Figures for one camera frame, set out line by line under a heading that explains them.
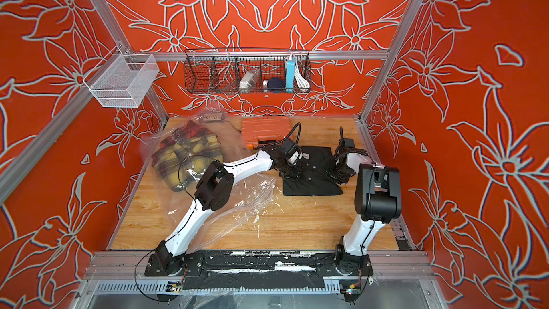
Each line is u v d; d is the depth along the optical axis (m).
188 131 1.09
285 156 0.79
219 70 1.00
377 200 0.50
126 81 0.94
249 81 0.92
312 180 0.92
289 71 0.85
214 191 0.59
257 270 0.73
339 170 0.80
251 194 0.87
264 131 1.09
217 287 0.70
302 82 0.90
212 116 1.18
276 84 0.95
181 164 0.91
